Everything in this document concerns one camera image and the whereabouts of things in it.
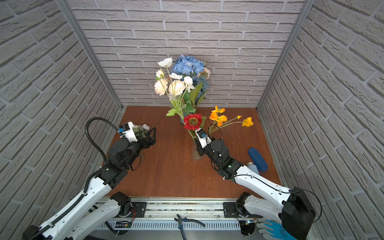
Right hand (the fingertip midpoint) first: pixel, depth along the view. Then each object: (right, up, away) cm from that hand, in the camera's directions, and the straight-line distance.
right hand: (198, 133), depth 75 cm
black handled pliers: (-9, -42, -5) cm, 43 cm away
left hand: (-24, +3, -4) cm, 24 cm away
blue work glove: (+36, -45, -7) cm, 58 cm away
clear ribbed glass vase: (-1, -14, +15) cm, 20 cm away
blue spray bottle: (+37, -19, +13) cm, 44 cm away
